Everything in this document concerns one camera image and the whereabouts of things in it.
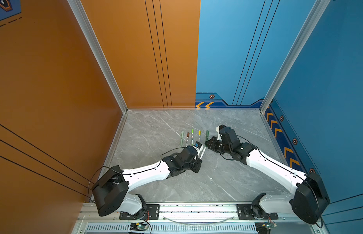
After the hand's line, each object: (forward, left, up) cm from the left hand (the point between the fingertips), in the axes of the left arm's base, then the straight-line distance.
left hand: (202, 159), depth 81 cm
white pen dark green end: (+20, +12, -10) cm, 26 cm away
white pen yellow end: (+25, 0, -10) cm, 27 cm away
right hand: (+7, -1, +6) cm, 9 cm away
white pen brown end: (+22, +8, -9) cm, 25 cm away
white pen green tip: (+2, 0, +4) cm, 5 cm away
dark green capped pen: (+24, -5, -10) cm, 27 cm away
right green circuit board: (-30, -30, -11) cm, 43 cm away
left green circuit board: (-30, +32, -12) cm, 46 cm away
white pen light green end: (+21, +5, -10) cm, 24 cm away
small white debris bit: (-7, -5, -10) cm, 13 cm away
